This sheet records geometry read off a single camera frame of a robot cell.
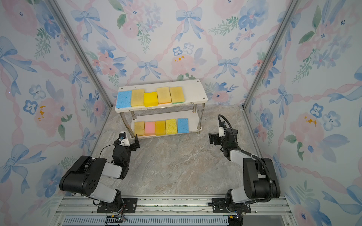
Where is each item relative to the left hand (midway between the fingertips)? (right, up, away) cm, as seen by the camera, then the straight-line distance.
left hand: (129, 135), depth 89 cm
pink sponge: (+11, +4, +6) cm, 13 cm away
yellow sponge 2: (+19, +3, +6) cm, 20 cm away
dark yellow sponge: (+31, +23, -12) cm, 40 cm away
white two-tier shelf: (+41, +22, -11) cm, 47 cm away
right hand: (+56, +1, +5) cm, 57 cm away
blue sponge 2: (+34, +5, +9) cm, 35 cm away
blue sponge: (+3, +20, -14) cm, 25 cm away
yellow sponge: (+26, +5, +9) cm, 28 cm away
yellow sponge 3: (+4, +4, +6) cm, 9 cm away
